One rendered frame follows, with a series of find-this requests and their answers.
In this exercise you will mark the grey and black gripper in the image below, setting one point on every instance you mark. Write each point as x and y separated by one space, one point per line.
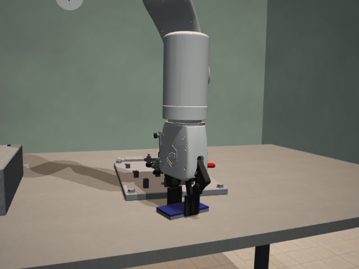
184 155

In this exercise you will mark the blue plate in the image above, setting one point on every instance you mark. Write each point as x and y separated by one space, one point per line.
176 210

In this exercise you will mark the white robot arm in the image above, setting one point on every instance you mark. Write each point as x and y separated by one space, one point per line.
185 62

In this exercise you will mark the grey toggle clamp with red handle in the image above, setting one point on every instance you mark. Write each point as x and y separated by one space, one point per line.
156 170

